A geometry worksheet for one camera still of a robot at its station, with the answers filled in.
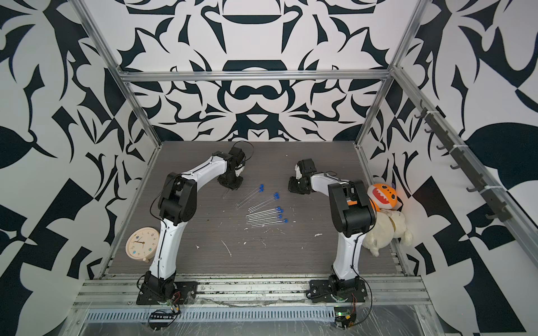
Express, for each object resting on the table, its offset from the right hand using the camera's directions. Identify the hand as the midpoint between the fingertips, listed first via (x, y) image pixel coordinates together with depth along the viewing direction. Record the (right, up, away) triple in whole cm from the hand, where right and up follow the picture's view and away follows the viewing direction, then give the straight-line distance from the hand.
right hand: (292, 183), depth 102 cm
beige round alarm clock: (-60, -22, -19) cm, 67 cm away
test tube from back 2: (-15, -2, -1) cm, 15 cm away
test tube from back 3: (-8, -6, -3) cm, 10 cm away
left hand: (-29, 0, +1) cm, 29 cm away
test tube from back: (-31, -4, -6) cm, 31 cm away
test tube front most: (-4, -15, -11) cm, 19 cm away
